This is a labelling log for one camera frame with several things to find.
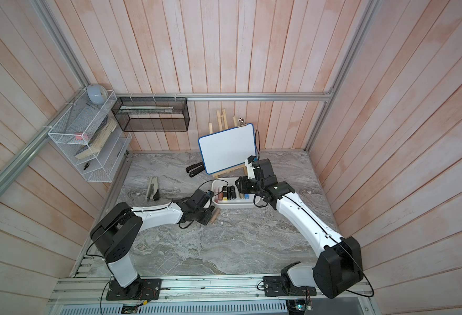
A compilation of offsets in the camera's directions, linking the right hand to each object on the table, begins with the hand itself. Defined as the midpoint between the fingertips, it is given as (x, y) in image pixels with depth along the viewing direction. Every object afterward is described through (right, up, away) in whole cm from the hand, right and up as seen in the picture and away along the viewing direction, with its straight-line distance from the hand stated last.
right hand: (238, 181), depth 82 cm
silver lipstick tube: (+1, -7, +18) cm, 20 cm away
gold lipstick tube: (+3, -9, +16) cm, 18 cm away
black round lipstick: (-2, -7, +19) cm, 20 cm away
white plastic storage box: (+5, -7, -12) cm, 15 cm away
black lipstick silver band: (-4, -7, +18) cm, 19 cm away
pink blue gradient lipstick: (+5, -9, +16) cm, 19 cm away
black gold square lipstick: (-6, -7, +17) cm, 20 cm away
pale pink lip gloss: (-10, -9, +16) cm, 21 cm away
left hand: (-15, -19, +11) cm, 26 cm away
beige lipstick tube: (-10, -16, +11) cm, 22 cm away
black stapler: (-23, +5, +28) cm, 37 cm away
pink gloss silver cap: (-8, -9, +16) cm, 20 cm away
